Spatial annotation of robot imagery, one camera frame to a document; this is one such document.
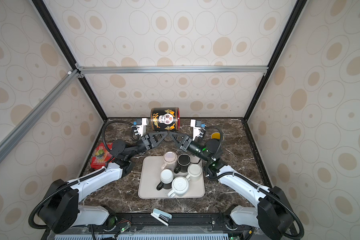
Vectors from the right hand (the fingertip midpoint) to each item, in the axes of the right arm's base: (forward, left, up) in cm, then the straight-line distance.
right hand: (170, 137), depth 63 cm
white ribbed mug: (-10, -3, -28) cm, 30 cm away
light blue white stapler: (-23, +6, -34) cm, 42 cm away
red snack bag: (+10, +47, -31) cm, 57 cm away
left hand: (-2, 0, +2) cm, 3 cm away
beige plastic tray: (-2, +15, -36) cm, 39 cm away
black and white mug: (-6, +4, -27) cm, 28 cm away
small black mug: (+3, -5, -27) cm, 27 cm away
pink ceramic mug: (+3, +2, -25) cm, 25 cm away
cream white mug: (-3, -11, -29) cm, 31 cm away
